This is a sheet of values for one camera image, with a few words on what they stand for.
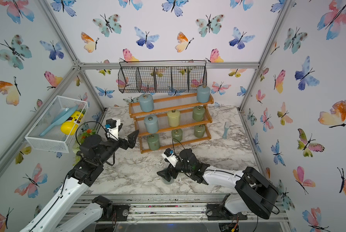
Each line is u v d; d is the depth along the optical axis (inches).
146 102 29.8
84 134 32.5
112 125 21.8
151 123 32.6
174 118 34.1
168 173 27.4
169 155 27.3
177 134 37.0
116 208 29.8
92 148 19.4
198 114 35.2
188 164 25.4
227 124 43.4
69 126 27.7
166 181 28.3
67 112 27.4
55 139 23.9
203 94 32.1
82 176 19.1
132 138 24.1
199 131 38.0
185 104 33.3
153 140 35.7
